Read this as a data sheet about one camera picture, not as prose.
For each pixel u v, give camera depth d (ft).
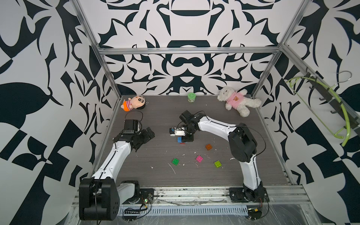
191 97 3.75
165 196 2.48
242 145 1.74
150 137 2.52
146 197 2.38
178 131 2.67
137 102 3.44
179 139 2.70
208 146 2.98
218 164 2.72
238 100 3.54
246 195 2.19
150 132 2.54
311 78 2.21
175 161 2.78
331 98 1.94
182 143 3.01
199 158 2.80
